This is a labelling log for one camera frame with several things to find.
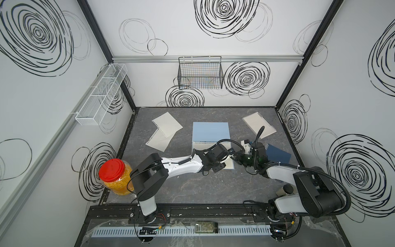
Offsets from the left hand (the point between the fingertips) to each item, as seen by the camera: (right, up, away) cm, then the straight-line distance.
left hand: (220, 159), depth 86 cm
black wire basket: (-11, +61, +38) cm, 73 cm away
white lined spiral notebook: (+30, +22, +27) cm, 46 cm away
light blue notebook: (-8, +12, +19) cm, 24 cm away
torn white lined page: (-35, +20, +23) cm, 47 cm away
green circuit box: (-9, -25, -19) cm, 33 cm away
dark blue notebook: (+37, 0, +11) cm, 38 cm away
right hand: (+6, +1, +1) cm, 6 cm away
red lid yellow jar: (-49, -2, -19) cm, 53 cm away
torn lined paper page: (-38, +9, +14) cm, 42 cm away
